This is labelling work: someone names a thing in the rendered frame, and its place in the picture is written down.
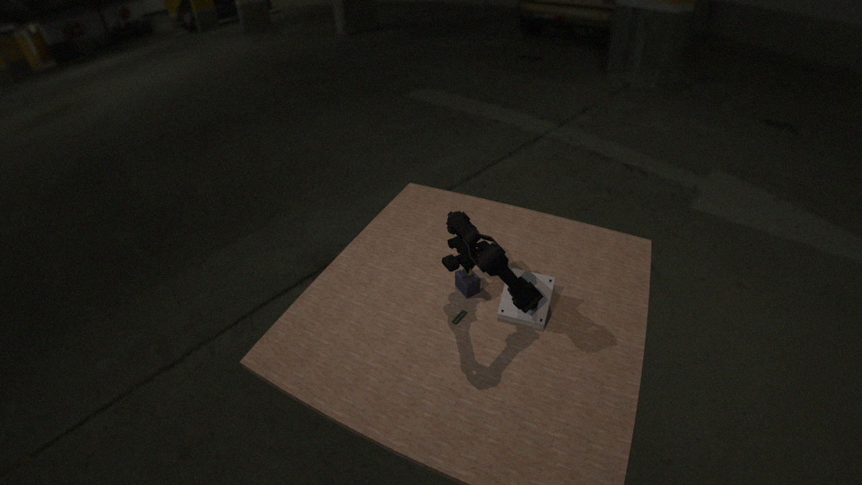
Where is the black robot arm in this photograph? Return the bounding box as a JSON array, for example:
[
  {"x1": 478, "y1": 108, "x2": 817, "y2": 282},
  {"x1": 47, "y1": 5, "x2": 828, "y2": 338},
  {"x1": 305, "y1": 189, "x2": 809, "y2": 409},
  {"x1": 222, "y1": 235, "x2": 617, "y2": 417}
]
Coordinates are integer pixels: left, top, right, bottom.
[{"x1": 446, "y1": 211, "x2": 543, "y2": 313}]

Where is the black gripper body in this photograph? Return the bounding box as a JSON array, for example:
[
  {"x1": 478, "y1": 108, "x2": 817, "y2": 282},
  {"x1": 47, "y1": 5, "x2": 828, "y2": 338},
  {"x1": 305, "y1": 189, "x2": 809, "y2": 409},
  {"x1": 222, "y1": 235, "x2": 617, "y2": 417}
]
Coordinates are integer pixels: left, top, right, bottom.
[{"x1": 442, "y1": 239, "x2": 489, "y2": 272}]

